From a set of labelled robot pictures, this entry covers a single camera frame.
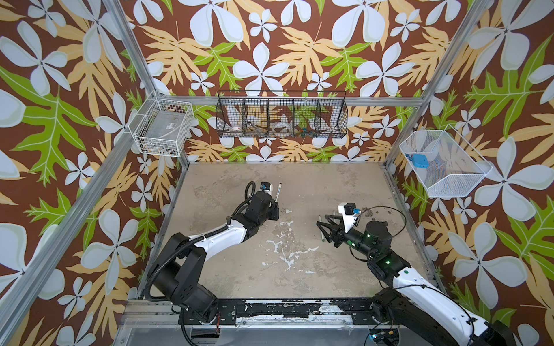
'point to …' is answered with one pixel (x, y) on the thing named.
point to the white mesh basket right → (446, 163)
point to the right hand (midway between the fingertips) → (321, 221)
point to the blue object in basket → (420, 161)
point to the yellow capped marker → (321, 231)
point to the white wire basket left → (162, 127)
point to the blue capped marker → (277, 196)
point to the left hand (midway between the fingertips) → (275, 200)
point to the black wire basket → (246, 113)
